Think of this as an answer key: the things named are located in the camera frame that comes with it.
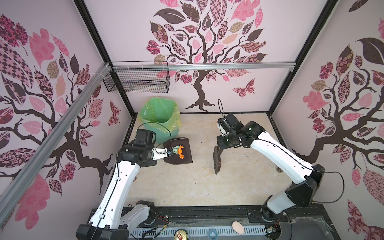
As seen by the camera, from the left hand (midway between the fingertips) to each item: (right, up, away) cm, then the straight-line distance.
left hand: (148, 153), depth 74 cm
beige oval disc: (+44, -35, -4) cm, 57 cm away
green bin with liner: (0, +21, +31) cm, 38 cm away
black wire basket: (-5, +46, +21) cm, 51 cm away
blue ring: (+34, -37, -4) cm, 50 cm away
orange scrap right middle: (+16, +1, +1) cm, 16 cm away
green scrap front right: (+13, +2, +2) cm, 13 cm away
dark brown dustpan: (+19, 0, +4) cm, 19 cm away
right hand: (+37, +6, +2) cm, 37 cm away
